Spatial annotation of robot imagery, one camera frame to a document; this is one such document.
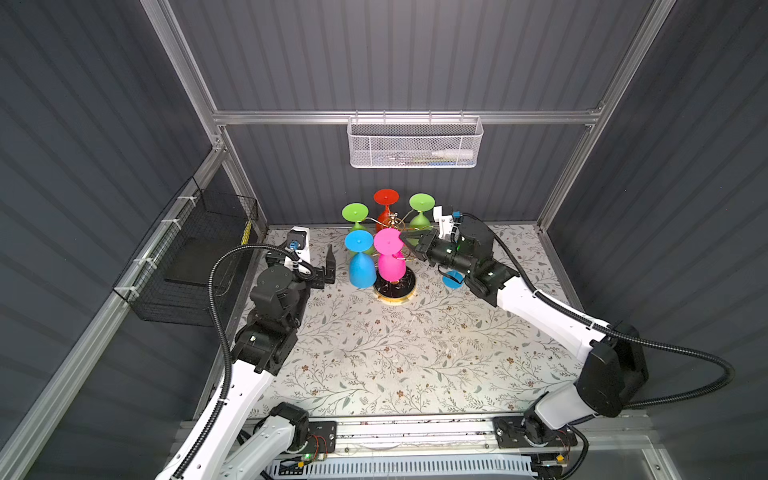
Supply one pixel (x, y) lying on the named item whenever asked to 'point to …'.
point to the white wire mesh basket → (408, 142)
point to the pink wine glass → (392, 261)
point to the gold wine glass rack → (396, 292)
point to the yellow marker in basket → (246, 233)
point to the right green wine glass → (421, 202)
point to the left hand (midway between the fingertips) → (306, 245)
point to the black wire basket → (167, 282)
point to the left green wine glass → (355, 213)
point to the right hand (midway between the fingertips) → (400, 240)
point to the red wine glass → (386, 197)
